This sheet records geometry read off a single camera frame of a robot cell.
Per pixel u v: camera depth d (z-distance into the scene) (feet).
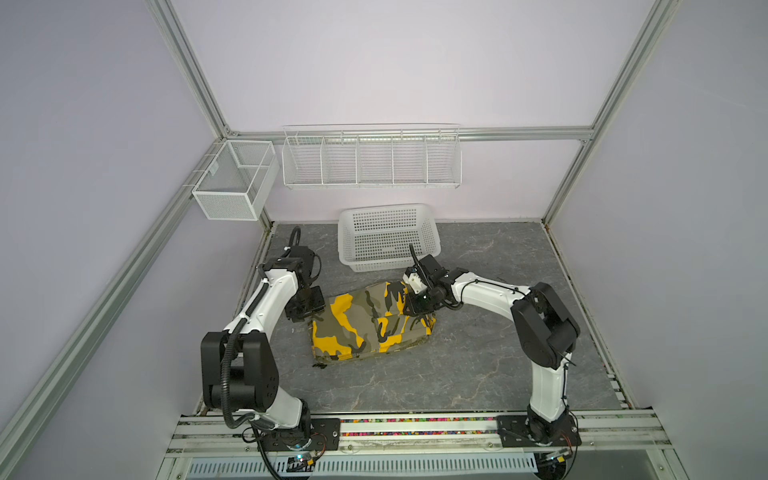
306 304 2.43
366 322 2.93
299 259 2.08
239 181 3.34
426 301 2.65
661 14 2.29
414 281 2.88
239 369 1.43
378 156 3.22
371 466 5.16
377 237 3.79
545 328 1.67
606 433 2.47
